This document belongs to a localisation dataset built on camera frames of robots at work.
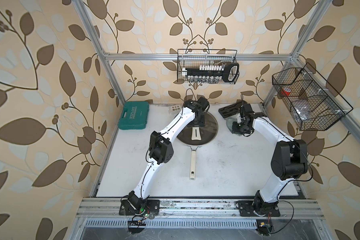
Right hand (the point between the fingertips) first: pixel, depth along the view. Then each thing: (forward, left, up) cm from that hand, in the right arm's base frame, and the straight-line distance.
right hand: (235, 131), depth 93 cm
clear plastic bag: (-5, -27, +22) cm, 36 cm away
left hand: (+4, +25, +5) cm, 25 cm away
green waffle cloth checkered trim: (+8, +2, 0) cm, 8 cm away
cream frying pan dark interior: (-3, +32, -3) cm, 32 cm away
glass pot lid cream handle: (-5, +24, +4) cm, 25 cm away
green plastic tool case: (+19, +68, -3) cm, 71 cm away
